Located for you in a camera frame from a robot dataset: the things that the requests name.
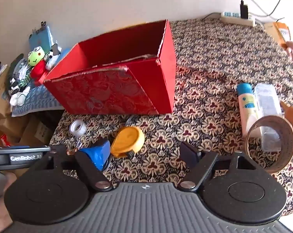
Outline clear plastic box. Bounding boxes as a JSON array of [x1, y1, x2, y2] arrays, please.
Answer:
[[254, 83, 283, 151]]

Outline brown packing tape roll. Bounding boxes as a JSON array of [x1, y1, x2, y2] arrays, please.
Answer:
[[245, 115, 293, 174]]

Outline green frog plush toy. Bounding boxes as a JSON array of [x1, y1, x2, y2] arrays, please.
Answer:
[[17, 47, 47, 88]]

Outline clear-handled scissors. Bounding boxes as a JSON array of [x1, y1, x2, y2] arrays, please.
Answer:
[[65, 138, 84, 156]]

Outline white plush toy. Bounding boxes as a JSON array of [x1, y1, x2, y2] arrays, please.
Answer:
[[45, 50, 62, 71]]

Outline clear tape roll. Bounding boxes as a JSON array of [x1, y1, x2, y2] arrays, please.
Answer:
[[69, 120, 87, 137]]

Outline pink object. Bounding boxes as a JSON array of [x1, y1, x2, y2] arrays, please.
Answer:
[[285, 41, 293, 65]]

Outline red brocade cardboard box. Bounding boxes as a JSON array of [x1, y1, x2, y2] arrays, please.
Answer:
[[43, 19, 177, 115]]

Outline person's left hand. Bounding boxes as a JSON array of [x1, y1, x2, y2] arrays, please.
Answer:
[[4, 173, 18, 188]]

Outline white power strip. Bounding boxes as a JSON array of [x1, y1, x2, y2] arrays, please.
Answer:
[[220, 11, 256, 27]]

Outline white cable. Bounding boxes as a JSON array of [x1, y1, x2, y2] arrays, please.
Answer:
[[244, 0, 285, 21]]

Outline orange packet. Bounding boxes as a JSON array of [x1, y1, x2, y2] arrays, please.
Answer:
[[264, 22, 291, 48]]

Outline floral patterned tablecloth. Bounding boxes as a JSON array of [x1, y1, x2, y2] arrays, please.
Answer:
[[49, 13, 293, 216]]

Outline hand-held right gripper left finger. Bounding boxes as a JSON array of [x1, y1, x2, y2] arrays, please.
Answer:
[[48, 139, 113, 192]]

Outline black charger plug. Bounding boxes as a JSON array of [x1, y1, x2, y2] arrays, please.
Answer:
[[240, 3, 249, 19]]

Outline blue patterned mat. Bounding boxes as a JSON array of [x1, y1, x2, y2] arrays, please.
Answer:
[[12, 49, 72, 117]]

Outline pile of striped clothes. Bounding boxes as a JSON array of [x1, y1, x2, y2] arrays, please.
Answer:
[[4, 53, 32, 106]]

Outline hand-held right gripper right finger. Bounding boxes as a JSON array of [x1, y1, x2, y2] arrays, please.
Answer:
[[178, 141, 257, 192]]

